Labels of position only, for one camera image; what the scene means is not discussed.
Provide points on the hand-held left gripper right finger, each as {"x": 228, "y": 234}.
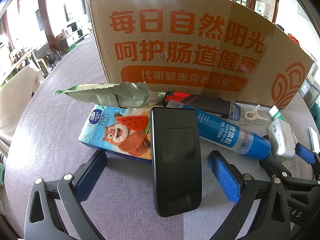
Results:
{"x": 225, "y": 175}

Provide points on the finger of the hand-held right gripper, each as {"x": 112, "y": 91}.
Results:
{"x": 306, "y": 153}
{"x": 273, "y": 167}

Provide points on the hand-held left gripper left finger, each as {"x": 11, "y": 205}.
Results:
{"x": 82, "y": 187}

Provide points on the small white plastic box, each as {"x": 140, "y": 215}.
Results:
{"x": 281, "y": 137}

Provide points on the black remote control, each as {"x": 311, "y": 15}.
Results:
{"x": 175, "y": 180}

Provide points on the clear eye drops bottle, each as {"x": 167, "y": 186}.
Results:
{"x": 236, "y": 112}

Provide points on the printed cardboard box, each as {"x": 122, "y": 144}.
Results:
{"x": 187, "y": 17}

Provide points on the silver flat item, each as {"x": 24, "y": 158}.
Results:
{"x": 314, "y": 137}

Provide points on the blue glue bottle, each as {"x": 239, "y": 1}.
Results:
{"x": 225, "y": 135}

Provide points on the white eraser green sleeve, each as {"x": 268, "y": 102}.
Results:
{"x": 276, "y": 113}

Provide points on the white plastic clip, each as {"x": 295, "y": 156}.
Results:
{"x": 252, "y": 117}

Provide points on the blue bear tissue pack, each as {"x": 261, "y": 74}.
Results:
{"x": 117, "y": 130}

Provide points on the black and red marker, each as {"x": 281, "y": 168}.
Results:
{"x": 200, "y": 103}

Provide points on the green white snack packet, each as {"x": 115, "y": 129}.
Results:
{"x": 120, "y": 95}

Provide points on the beige chair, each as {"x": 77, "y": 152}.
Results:
{"x": 17, "y": 87}

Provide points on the black floor fan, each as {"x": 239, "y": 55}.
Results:
{"x": 53, "y": 58}

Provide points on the white low cabinet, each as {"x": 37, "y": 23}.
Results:
{"x": 72, "y": 40}

